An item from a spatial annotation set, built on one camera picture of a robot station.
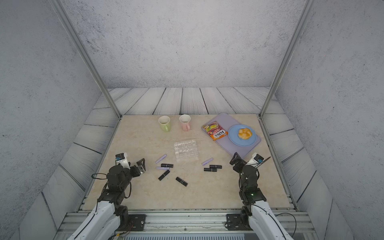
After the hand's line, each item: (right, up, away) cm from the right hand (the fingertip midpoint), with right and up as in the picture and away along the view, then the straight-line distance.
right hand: (242, 156), depth 82 cm
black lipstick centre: (-33, -15, +3) cm, 37 cm away
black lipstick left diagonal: (-44, -12, +6) cm, 46 cm away
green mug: (-47, +19, +22) cm, 55 cm away
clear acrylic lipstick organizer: (-32, 0, +16) cm, 36 cm away
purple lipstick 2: (-46, -9, +9) cm, 47 cm away
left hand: (-57, -3, +2) cm, 57 cm away
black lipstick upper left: (-43, -7, +9) cm, 44 cm away
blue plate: (+1, +11, +25) cm, 28 cm away
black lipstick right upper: (-14, -8, +9) cm, 18 cm away
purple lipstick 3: (-18, -6, +12) cm, 22 cm away
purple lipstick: (-47, -5, +14) cm, 50 cm away
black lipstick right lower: (-16, -10, +9) cm, 21 cm away
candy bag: (-12, +13, +25) cm, 31 cm away
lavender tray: (-3, +2, +20) cm, 20 cm away
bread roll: (+9, +11, +22) cm, 26 cm away
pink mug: (-33, +21, +25) cm, 46 cm away
